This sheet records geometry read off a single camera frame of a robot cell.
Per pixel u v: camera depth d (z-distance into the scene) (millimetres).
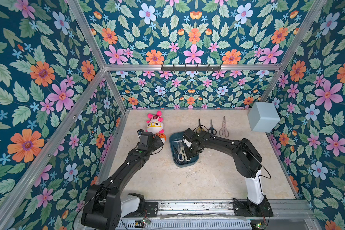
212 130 1075
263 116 956
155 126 1012
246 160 515
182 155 897
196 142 688
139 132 766
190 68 932
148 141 665
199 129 1067
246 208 730
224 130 1075
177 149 958
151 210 734
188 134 753
